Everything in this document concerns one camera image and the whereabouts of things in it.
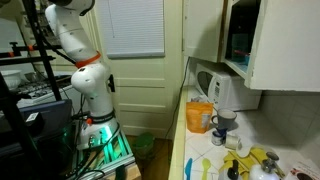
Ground closed white cabinet door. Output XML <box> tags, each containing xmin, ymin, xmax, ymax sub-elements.
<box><xmin>182</xmin><ymin>0</ymin><xmax>225</xmax><ymax>64</ymax></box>

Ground open white cabinet door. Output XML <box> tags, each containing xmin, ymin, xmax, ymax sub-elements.
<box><xmin>248</xmin><ymin>0</ymin><xmax>320</xmax><ymax>93</ymax></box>

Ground cream panelled door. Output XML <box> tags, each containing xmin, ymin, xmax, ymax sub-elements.
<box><xmin>89</xmin><ymin>0</ymin><xmax>184</xmax><ymax>139</ymax></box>

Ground silver foil bag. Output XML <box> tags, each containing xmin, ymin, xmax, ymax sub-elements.
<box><xmin>191</xmin><ymin>94</ymin><xmax>210</xmax><ymax>104</ymax></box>

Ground orange pouch bag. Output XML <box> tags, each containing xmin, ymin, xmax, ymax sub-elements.
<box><xmin>185</xmin><ymin>101</ymin><xmax>214</xmax><ymax>135</ymax></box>

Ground black box on robot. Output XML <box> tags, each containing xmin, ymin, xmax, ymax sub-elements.
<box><xmin>107</xmin><ymin>73</ymin><xmax>116</xmax><ymax>93</ymax></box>

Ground green floor bin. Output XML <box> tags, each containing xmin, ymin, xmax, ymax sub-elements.
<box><xmin>132</xmin><ymin>132</ymin><xmax>156</xmax><ymax>160</ymax></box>

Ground white window blind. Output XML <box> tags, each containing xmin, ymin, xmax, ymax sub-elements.
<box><xmin>94</xmin><ymin>0</ymin><xmax>166</xmax><ymax>60</ymax></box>

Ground white microwave oven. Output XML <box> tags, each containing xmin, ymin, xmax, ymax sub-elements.
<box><xmin>194</xmin><ymin>63</ymin><xmax>263</xmax><ymax>113</ymax></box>

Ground grey ceramic mug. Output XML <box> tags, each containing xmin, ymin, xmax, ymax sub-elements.
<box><xmin>210</xmin><ymin>108</ymin><xmax>238</xmax><ymax>131</ymax></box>

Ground small blue white can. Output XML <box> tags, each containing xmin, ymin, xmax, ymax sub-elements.
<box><xmin>211</xmin><ymin>128</ymin><xmax>228</xmax><ymax>147</ymax></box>

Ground green plastic spoon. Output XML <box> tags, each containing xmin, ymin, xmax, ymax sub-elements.
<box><xmin>201</xmin><ymin>157</ymin><xmax>212</xmax><ymax>180</ymax></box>

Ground white cup lying sideways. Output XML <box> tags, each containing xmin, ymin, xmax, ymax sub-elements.
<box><xmin>224</xmin><ymin>133</ymin><xmax>243</xmax><ymax>151</ymax></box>

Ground small blue container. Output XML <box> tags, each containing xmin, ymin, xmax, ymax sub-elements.
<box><xmin>233</xmin><ymin>49</ymin><xmax>251</xmax><ymax>66</ymax></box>

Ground teal container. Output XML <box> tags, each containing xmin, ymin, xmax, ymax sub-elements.
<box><xmin>230</xmin><ymin>33</ymin><xmax>251</xmax><ymax>63</ymax></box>

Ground round white lid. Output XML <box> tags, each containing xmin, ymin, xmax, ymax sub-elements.
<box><xmin>235</xmin><ymin>145</ymin><xmax>252</xmax><ymax>159</ymax></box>

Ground soap bottle black pump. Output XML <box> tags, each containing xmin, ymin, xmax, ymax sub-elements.
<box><xmin>218</xmin><ymin>159</ymin><xmax>243</xmax><ymax>180</ymax></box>

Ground blue storage box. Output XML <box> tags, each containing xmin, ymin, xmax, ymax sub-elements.
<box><xmin>16</xmin><ymin>99</ymin><xmax>74</xmax><ymax>134</ymax></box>

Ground kitchen stove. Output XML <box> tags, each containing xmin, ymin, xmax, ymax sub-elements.
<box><xmin>13</xmin><ymin>74</ymin><xmax>81</xmax><ymax>101</ymax></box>

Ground black box white label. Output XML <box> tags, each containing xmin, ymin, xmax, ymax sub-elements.
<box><xmin>24</xmin><ymin>111</ymin><xmax>46</xmax><ymax>135</ymax></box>

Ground white soap bottle grey pump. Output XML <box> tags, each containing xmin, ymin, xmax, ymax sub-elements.
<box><xmin>248</xmin><ymin>151</ymin><xmax>281</xmax><ymax>180</ymax></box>

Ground white bowl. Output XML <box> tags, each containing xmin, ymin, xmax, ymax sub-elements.
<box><xmin>0</xmin><ymin>69</ymin><xmax>23</xmax><ymax>90</ymax></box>

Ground printed magazine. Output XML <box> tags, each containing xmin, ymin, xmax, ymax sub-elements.
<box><xmin>284</xmin><ymin>161</ymin><xmax>320</xmax><ymax>180</ymax></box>

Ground black power cable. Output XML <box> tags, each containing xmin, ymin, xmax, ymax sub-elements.
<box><xmin>164</xmin><ymin>56</ymin><xmax>191</xmax><ymax>139</ymax></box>

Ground aluminium robot mount base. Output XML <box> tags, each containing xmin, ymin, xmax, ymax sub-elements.
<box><xmin>66</xmin><ymin>129</ymin><xmax>138</xmax><ymax>180</ymax></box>

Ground white wall cabinet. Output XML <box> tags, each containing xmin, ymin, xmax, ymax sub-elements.
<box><xmin>219</xmin><ymin>0</ymin><xmax>268</xmax><ymax>81</ymax></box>

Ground black metal stand frame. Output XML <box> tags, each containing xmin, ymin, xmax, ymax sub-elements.
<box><xmin>0</xmin><ymin>0</ymin><xmax>64</xmax><ymax>180</ymax></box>

